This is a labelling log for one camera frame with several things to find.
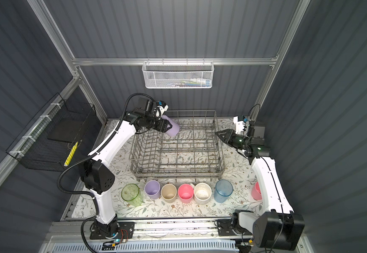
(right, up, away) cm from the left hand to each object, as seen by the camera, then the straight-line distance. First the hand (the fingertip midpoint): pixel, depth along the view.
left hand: (166, 123), depth 85 cm
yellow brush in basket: (-40, -15, -17) cm, 46 cm away
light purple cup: (+4, -3, +2) cm, 6 cm away
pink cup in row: (+10, -38, -1) cm, 39 cm away
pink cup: (+45, -34, -8) cm, 58 cm away
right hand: (+27, -6, -10) cm, 30 cm away
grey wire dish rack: (+16, -18, +14) cm, 28 cm away
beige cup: (+1, -37, -3) cm, 37 cm away
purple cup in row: (-8, -36, -1) cm, 36 cm away
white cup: (+20, -38, -1) cm, 42 cm away
